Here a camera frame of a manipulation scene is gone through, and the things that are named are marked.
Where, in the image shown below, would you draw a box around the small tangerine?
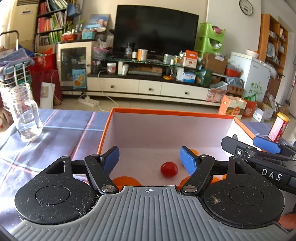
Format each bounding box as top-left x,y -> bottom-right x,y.
178,175 -> 227,189
190,149 -> 200,156

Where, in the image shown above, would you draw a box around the large orange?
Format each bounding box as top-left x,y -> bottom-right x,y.
112,176 -> 141,191
279,213 -> 296,230

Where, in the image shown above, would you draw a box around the red cherry tomato front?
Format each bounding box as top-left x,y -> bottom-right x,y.
160,162 -> 178,178

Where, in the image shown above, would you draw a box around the red yellow snack can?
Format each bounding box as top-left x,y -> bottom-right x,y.
268,112 -> 290,143

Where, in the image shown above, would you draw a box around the blue plaid tablecloth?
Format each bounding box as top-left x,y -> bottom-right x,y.
1,109 -> 270,230

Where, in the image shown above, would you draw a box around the orange cardboard box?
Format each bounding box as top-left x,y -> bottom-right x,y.
98,108 -> 255,186

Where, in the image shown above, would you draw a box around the orange fruit carton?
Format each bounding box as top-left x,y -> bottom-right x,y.
218,95 -> 247,120

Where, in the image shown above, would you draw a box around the white power strip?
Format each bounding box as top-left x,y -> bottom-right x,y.
78,96 -> 99,108

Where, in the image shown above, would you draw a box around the white small refrigerator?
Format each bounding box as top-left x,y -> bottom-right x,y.
230,52 -> 271,102

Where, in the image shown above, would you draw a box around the glass mason jar mug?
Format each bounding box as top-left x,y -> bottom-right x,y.
9,83 -> 43,142

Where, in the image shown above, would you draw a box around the white tv console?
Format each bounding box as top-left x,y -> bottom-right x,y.
87,57 -> 220,106

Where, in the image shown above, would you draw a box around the wooden bookshelf right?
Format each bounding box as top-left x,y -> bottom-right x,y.
258,14 -> 288,97

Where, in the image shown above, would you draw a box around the white glass door cabinet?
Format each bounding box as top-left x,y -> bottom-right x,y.
56,40 -> 95,91

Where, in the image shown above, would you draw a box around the green stacked plastic bins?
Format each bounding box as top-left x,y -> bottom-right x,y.
195,23 -> 226,58

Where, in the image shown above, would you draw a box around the black flat screen television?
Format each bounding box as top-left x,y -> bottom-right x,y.
113,5 -> 199,55

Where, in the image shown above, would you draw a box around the bookshelf with books left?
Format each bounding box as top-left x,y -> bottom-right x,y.
35,0 -> 69,53

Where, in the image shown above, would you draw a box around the wire shopping trolley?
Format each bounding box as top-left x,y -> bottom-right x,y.
1,30 -> 35,92

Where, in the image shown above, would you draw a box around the round wall clock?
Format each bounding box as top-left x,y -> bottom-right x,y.
239,0 -> 254,16

